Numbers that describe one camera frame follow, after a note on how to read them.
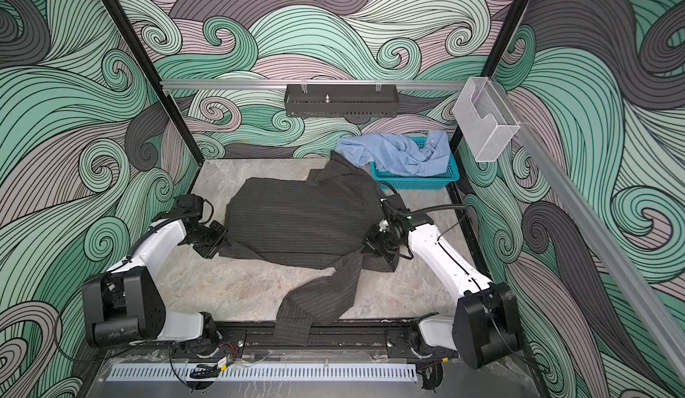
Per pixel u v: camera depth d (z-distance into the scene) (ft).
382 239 2.31
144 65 2.88
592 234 1.75
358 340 2.45
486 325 1.29
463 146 3.67
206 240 2.35
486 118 2.60
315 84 3.11
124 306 3.15
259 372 2.29
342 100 3.12
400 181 3.74
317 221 3.21
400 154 3.66
